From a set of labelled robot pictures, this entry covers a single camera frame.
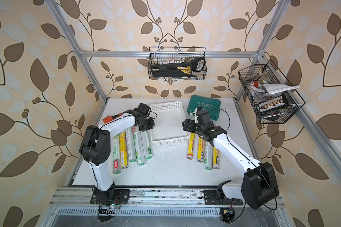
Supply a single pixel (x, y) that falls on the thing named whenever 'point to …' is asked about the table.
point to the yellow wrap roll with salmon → (191, 146)
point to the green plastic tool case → (211, 105)
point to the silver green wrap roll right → (208, 155)
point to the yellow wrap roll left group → (123, 150)
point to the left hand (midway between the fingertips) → (155, 126)
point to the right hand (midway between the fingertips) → (188, 124)
